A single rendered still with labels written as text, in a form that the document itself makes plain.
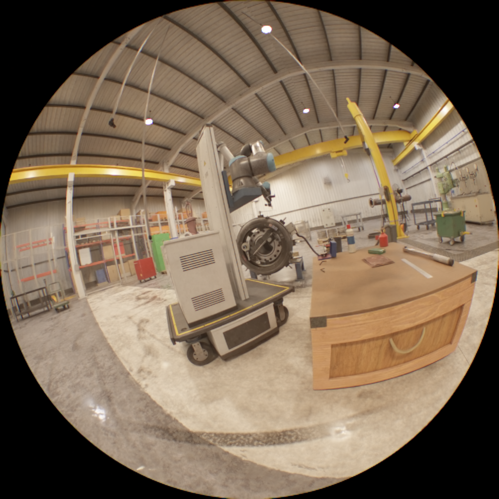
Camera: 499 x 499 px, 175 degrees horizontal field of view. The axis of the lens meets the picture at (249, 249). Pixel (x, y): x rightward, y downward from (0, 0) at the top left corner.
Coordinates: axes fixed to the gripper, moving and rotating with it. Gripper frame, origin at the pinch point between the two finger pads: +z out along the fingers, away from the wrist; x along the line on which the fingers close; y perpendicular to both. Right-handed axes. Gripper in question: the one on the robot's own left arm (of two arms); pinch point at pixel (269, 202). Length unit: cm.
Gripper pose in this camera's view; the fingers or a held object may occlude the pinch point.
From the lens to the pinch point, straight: 184.5
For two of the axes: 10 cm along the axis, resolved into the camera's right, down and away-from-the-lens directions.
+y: 7.3, -6.0, 3.4
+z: 6.0, 7.9, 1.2
